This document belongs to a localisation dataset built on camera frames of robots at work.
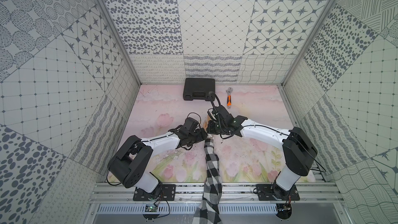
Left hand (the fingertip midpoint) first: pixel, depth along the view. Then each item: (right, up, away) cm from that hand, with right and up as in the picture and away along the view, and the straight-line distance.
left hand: (207, 139), depth 87 cm
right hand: (0, +5, -2) cm, 6 cm away
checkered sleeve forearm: (0, -26, -21) cm, 34 cm away
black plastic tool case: (-7, +31, +27) cm, 42 cm away
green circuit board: (-27, -29, -16) cm, 43 cm away
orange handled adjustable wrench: (+16, +24, +24) cm, 37 cm away
